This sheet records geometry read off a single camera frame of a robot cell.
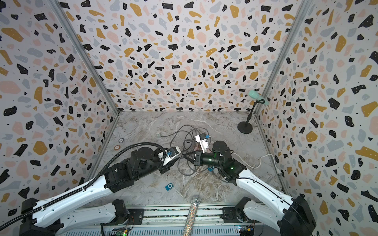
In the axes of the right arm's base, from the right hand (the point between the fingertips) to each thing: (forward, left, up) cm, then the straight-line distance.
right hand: (186, 157), depth 68 cm
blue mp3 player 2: (+6, -12, -25) cm, 28 cm away
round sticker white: (+25, +50, -23) cm, 60 cm away
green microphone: (+37, -38, +7) cm, 54 cm away
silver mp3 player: (+29, +24, -22) cm, 44 cm away
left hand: (+1, +3, +2) cm, 4 cm away
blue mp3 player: (-6, +12, -24) cm, 28 cm away
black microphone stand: (+41, -40, -26) cm, 62 cm away
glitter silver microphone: (-25, -1, -23) cm, 33 cm away
